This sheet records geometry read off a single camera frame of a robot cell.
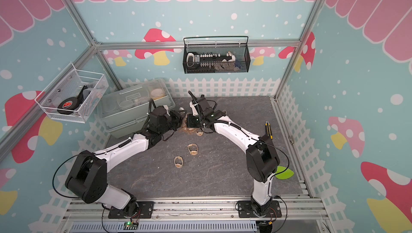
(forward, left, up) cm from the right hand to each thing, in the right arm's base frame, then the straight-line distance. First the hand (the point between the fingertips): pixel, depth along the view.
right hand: (185, 121), depth 84 cm
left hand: (+3, -2, +2) cm, 4 cm away
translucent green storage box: (+6, +34, +2) cm, 35 cm away
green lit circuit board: (-43, +24, -20) cm, 54 cm away
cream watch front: (-17, +5, -17) cm, 24 cm away
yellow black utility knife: (+6, -50, -18) cm, 54 cm away
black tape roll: (-3, +47, +18) cm, 51 cm away
